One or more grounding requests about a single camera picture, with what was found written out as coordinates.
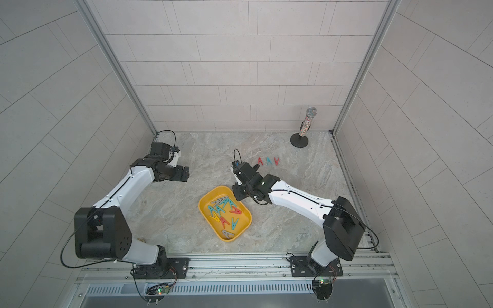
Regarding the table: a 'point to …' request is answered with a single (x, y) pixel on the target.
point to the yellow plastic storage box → (227, 216)
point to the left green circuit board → (156, 292)
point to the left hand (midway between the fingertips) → (182, 170)
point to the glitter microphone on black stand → (300, 140)
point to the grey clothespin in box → (227, 233)
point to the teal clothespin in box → (212, 210)
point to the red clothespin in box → (235, 210)
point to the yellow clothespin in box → (216, 217)
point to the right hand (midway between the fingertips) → (235, 189)
